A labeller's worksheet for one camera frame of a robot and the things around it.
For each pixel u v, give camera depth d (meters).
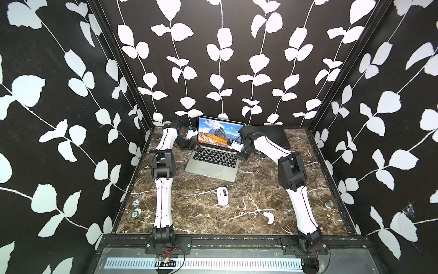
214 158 1.04
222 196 0.86
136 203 0.86
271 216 0.82
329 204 0.83
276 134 1.20
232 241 0.76
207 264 0.70
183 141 0.95
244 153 0.91
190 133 1.01
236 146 0.93
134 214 0.82
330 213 0.82
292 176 0.60
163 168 0.69
